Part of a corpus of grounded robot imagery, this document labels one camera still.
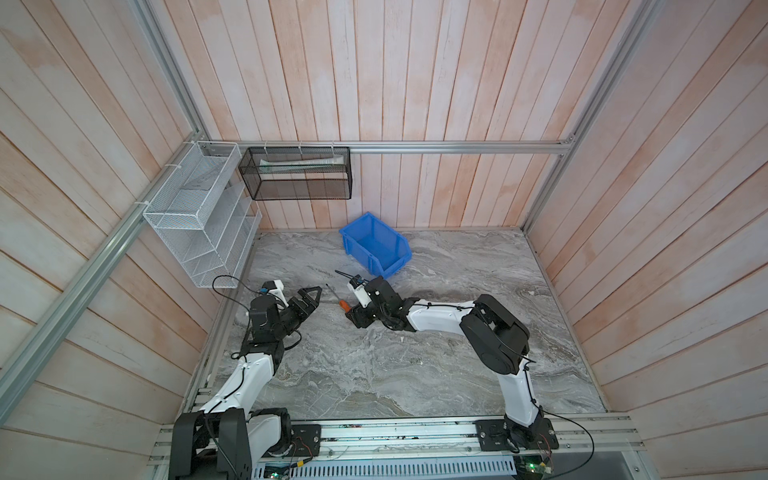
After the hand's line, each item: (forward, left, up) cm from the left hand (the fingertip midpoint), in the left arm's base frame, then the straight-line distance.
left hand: (318, 300), depth 85 cm
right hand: (+2, -10, -10) cm, 14 cm away
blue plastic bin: (+33, -16, -13) cm, 38 cm away
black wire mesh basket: (+44, +11, +13) cm, 47 cm away
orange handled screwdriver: (+5, -7, -13) cm, 15 cm away
